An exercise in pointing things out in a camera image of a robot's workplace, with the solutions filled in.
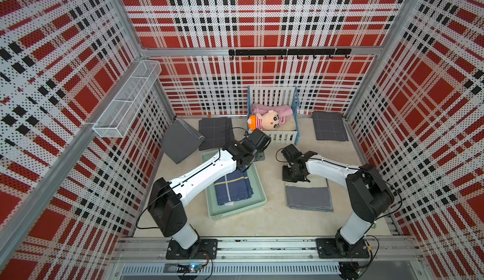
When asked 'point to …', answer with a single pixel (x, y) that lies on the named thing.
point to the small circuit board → (194, 267)
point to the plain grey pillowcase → (181, 140)
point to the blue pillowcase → (233, 186)
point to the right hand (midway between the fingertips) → (289, 177)
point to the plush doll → (265, 121)
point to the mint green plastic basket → (244, 205)
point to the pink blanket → (283, 110)
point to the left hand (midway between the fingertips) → (258, 151)
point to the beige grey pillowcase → (314, 195)
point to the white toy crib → (288, 132)
